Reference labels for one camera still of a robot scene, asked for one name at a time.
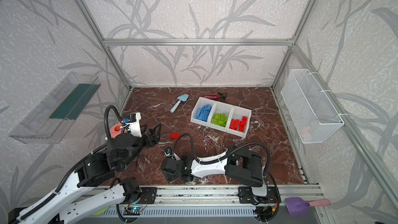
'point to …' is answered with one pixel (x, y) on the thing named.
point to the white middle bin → (219, 108)
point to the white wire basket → (314, 116)
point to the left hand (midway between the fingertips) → (159, 121)
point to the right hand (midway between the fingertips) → (172, 161)
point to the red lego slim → (241, 126)
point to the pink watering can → (115, 130)
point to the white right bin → (237, 113)
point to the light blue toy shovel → (183, 97)
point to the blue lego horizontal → (206, 109)
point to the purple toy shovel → (297, 206)
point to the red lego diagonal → (234, 124)
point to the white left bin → (200, 103)
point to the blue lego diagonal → (198, 112)
